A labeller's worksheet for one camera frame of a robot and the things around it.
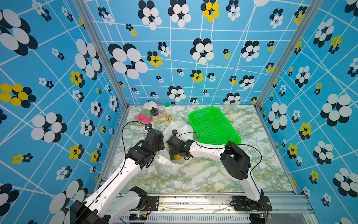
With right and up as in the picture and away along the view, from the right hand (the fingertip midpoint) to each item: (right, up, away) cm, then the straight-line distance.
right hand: (177, 146), depth 93 cm
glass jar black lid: (-18, +24, +9) cm, 31 cm away
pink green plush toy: (-25, +22, +12) cm, 36 cm away
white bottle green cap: (-9, +26, +16) cm, 32 cm away
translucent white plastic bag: (-6, 0, -30) cm, 31 cm away
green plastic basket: (+26, +12, +12) cm, 31 cm away
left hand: (-9, +7, -15) cm, 19 cm away
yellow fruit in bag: (-1, -6, -7) cm, 9 cm away
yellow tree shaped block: (-7, +19, +18) cm, 27 cm away
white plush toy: (-23, +29, +18) cm, 42 cm away
